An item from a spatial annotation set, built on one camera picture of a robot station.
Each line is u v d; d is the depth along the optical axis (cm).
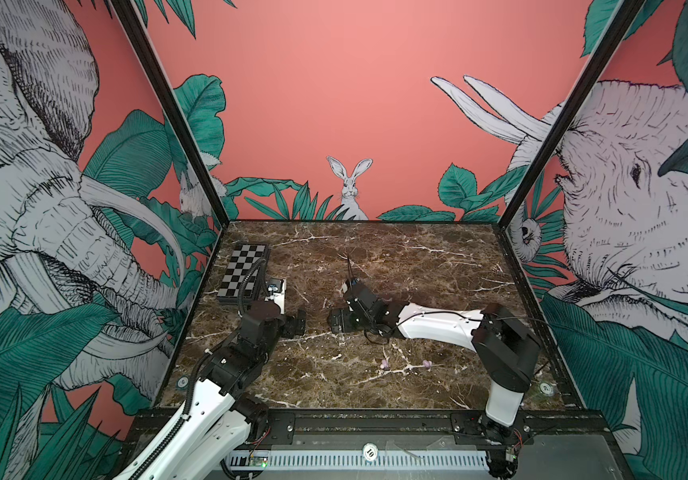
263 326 54
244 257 104
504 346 49
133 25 70
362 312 67
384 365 84
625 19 70
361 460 70
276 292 64
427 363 85
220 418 60
